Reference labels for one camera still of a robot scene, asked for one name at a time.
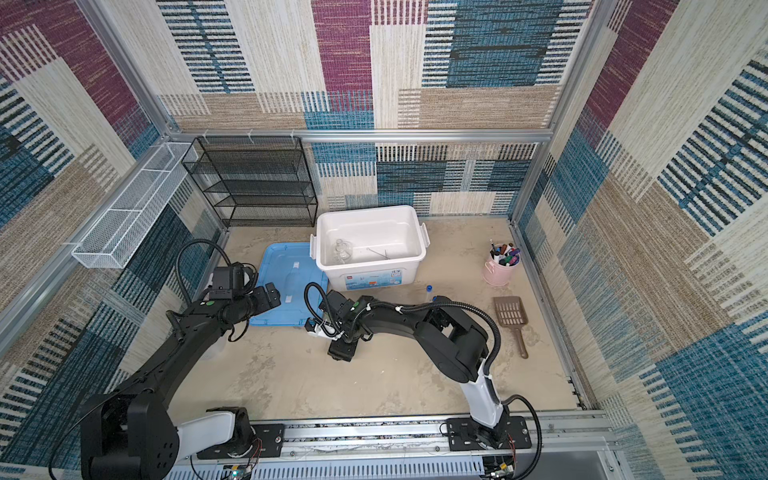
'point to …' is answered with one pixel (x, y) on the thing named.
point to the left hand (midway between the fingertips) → (265, 293)
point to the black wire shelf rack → (255, 181)
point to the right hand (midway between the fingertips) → (344, 346)
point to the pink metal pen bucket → (496, 273)
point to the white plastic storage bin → (394, 228)
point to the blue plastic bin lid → (289, 267)
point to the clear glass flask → (342, 251)
